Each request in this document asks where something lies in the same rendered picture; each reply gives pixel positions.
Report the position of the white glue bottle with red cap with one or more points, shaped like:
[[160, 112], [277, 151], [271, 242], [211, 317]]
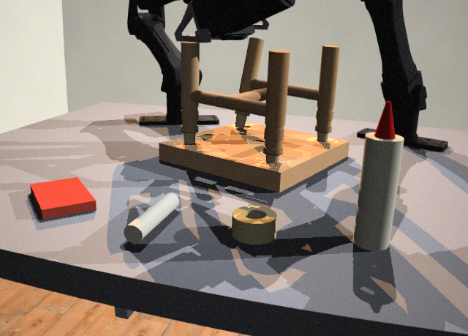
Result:
[[379, 183]]

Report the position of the beige roll of masking tape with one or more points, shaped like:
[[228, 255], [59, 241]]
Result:
[[259, 228]]

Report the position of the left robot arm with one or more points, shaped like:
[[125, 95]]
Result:
[[402, 83]]

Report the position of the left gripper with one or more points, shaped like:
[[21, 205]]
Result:
[[227, 26]]

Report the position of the brown wooden stool legs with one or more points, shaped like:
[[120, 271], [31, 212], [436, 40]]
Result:
[[273, 90]]

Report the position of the flat red block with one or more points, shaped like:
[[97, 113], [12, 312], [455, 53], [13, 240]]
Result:
[[62, 197]]

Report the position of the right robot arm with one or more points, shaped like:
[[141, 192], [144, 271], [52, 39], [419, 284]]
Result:
[[149, 27]]

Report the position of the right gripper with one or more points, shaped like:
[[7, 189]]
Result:
[[264, 26]]

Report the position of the cream cylinder with dark end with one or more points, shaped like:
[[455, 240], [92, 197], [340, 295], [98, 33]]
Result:
[[153, 216]]

